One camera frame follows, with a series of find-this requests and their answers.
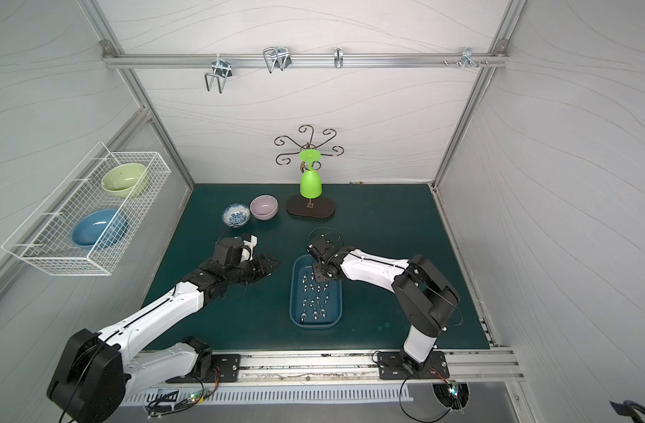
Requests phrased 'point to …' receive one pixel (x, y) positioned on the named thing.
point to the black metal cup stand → (322, 206)
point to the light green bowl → (121, 179)
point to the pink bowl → (263, 207)
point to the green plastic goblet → (310, 182)
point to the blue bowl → (100, 228)
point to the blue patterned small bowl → (235, 215)
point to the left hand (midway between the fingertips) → (278, 265)
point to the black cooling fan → (454, 396)
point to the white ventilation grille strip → (174, 397)
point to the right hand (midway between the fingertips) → (323, 268)
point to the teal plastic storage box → (313, 305)
